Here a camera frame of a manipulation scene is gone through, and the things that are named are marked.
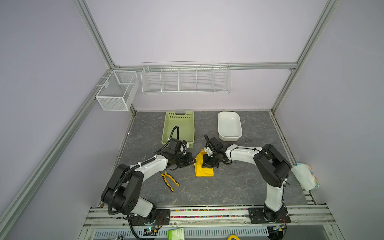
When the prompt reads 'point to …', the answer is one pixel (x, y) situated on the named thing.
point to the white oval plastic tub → (229, 126)
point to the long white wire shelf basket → (186, 77)
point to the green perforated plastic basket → (185, 120)
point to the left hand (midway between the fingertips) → (196, 162)
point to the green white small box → (176, 234)
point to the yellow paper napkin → (201, 171)
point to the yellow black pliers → (169, 185)
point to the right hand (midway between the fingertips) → (201, 167)
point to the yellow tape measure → (231, 237)
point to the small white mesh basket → (118, 91)
